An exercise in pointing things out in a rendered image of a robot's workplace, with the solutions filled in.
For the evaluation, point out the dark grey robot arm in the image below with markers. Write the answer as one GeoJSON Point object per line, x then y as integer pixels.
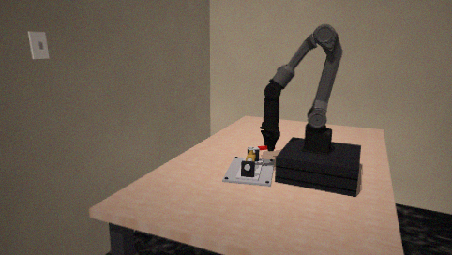
{"type": "Point", "coordinates": [317, 136]}

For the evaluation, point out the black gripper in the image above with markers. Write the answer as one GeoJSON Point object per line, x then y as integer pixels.
{"type": "Point", "coordinates": [271, 131]}

